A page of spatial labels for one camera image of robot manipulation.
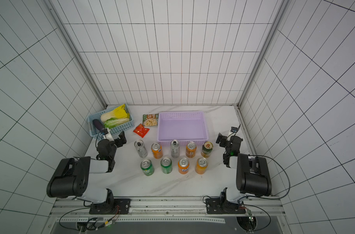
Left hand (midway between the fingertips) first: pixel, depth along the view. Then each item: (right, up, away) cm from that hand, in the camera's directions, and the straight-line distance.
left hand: (116, 135), depth 93 cm
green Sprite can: (+34, -14, -16) cm, 40 cm away
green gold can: (+57, -7, -10) cm, 59 cm away
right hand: (+70, +2, +1) cm, 70 cm away
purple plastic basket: (+45, +5, +12) cm, 47 cm away
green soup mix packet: (+19, +10, +17) cm, 27 cm away
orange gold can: (+53, -14, -16) cm, 57 cm away
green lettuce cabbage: (-6, +8, +5) cm, 11 cm away
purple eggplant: (-16, +5, +8) cm, 19 cm away
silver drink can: (+39, -5, -12) cm, 41 cm away
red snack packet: (+13, +2, +10) cm, 17 cm away
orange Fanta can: (+43, -14, -17) cm, 49 cm away
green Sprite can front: (+24, -15, -17) cm, 34 cm away
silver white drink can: (+19, -6, -12) cm, 23 cm away
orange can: (+28, -7, -10) cm, 31 cm away
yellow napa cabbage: (-2, +16, +10) cm, 19 cm away
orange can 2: (+48, -6, -10) cm, 50 cm away
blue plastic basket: (-15, +1, +2) cm, 15 cm away
